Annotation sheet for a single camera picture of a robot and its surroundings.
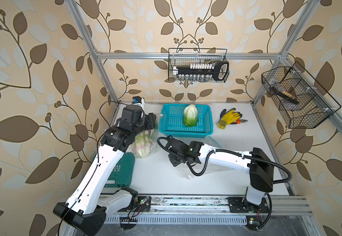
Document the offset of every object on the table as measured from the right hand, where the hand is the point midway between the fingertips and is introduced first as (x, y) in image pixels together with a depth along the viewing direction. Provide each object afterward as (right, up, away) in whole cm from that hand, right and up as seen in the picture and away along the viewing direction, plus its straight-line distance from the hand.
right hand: (173, 156), depth 81 cm
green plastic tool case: (-28, -9, -1) cm, 29 cm away
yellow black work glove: (+39, +21, +27) cm, 52 cm away
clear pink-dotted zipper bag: (-17, +6, +6) cm, 19 cm away
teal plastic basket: (-2, +17, +27) cm, 32 cm away
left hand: (-11, +23, -12) cm, 29 cm away
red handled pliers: (+48, +19, +26) cm, 58 cm away
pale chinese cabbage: (+11, +21, +16) cm, 29 cm away
